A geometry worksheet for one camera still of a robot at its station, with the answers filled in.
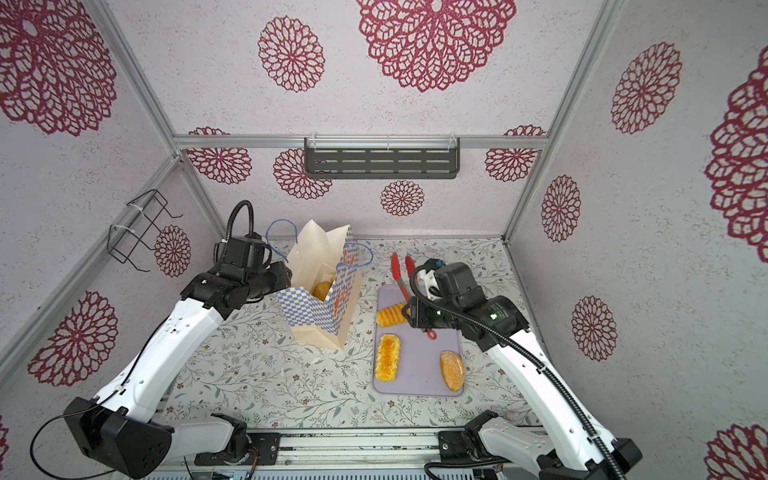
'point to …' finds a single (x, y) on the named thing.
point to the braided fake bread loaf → (392, 315)
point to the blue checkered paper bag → (316, 256)
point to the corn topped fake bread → (388, 358)
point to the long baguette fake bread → (321, 289)
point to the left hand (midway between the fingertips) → (284, 279)
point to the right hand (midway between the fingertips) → (408, 305)
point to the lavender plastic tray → (420, 352)
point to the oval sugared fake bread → (453, 370)
